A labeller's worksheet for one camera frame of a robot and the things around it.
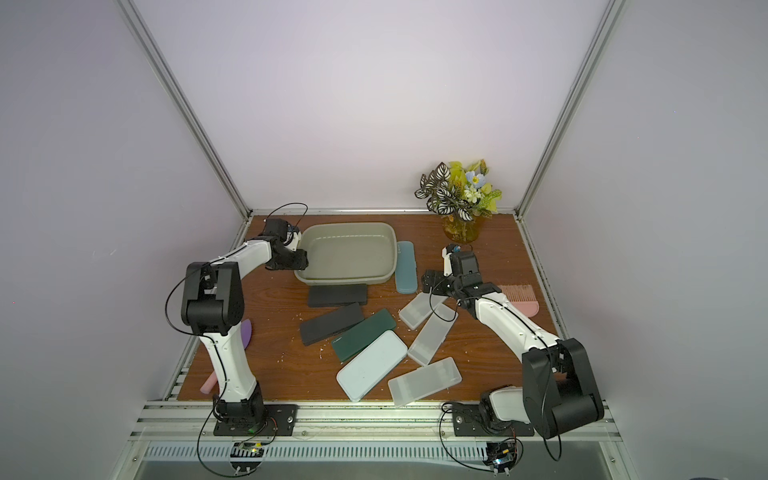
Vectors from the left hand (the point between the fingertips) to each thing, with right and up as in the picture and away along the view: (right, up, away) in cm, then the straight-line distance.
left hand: (304, 258), depth 103 cm
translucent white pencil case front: (+40, -31, -25) cm, 57 cm away
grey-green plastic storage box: (+14, +1, +8) cm, 16 cm away
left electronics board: (-5, -45, -32) cm, 55 cm away
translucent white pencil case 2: (+43, -21, -17) cm, 51 cm away
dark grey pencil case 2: (+12, -19, -13) cm, 26 cm away
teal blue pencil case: (+36, -4, -1) cm, 36 cm away
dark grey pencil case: (+10, -12, -6) cm, 17 cm away
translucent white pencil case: (+40, -15, -11) cm, 44 cm away
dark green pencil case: (+20, -23, -18) cm, 35 cm away
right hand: (+45, -3, -15) cm, 47 cm away
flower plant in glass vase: (+53, +21, -11) cm, 58 cm away
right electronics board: (+58, -46, -33) cm, 81 cm away
